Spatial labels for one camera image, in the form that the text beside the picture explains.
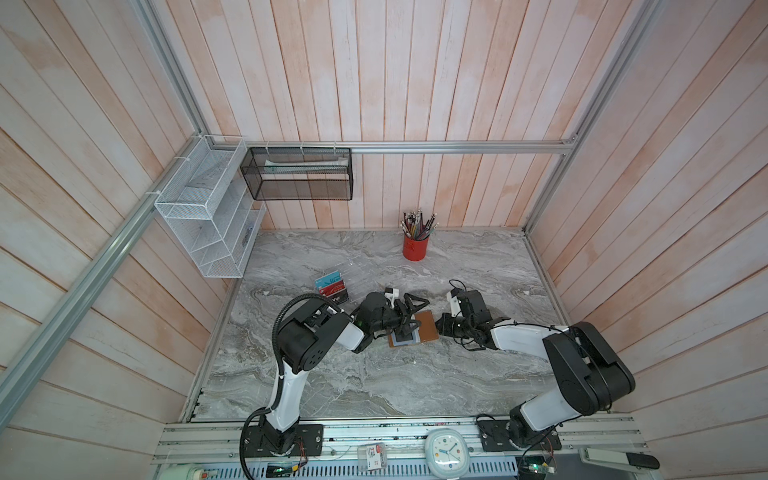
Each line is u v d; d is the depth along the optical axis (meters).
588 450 0.70
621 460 0.68
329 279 0.96
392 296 0.90
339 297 0.97
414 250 1.05
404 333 0.88
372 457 0.70
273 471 0.70
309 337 0.54
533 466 0.71
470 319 0.75
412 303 0.82
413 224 0.99
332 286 0.96
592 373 0.46
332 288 0.96
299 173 1.03
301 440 0.73
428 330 0.90
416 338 0.90
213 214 0.72
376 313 0.77
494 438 0.73
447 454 0.70
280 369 0.54
